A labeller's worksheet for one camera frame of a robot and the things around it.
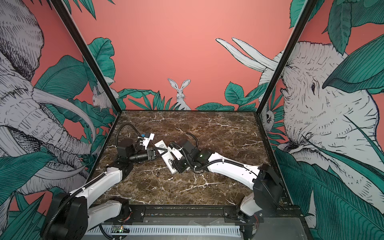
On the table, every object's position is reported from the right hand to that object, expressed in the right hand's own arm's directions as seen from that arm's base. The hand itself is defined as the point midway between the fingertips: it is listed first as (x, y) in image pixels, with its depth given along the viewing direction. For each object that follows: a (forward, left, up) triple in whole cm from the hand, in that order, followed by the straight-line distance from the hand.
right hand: (171, 163), depth 75 cm
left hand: (+5, +3, +4) cm, 7 cm away
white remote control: (+3, +3, +2) cm, 4 cm away
